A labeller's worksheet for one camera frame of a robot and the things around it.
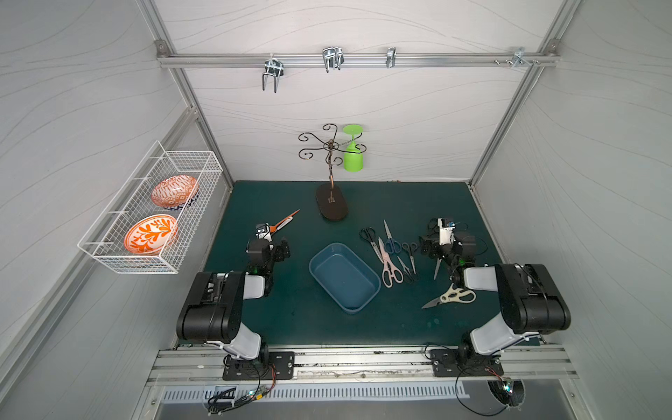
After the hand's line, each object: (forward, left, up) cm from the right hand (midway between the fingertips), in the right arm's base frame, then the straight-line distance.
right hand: (434, 233), depth 96 cm
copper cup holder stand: (+18, +40, -3) cm, 44 cm away
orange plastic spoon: (+6, +59, -4) cm, 60 cm away
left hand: (-6, +60, +1) cm, 60 cm away
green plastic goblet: (+23, +31, +16) cm, 42 cm away
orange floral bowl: (-22, +80, +28) cm, 88 cm away
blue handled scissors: (-3, +16, -5) cm, 17 cm away
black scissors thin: (-3, +8, -6) cm, 10 cm away
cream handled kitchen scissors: (-21, -5, -5) cm, 22 cm away
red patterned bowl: (-8, +81, +28) cm, 86 cm away
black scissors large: (+2, +24, -5) cm, 25 cm away
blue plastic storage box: (-17, +31, -7) cm, 36 cm away
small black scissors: (-9, -1, -5) cm, 11 cm away
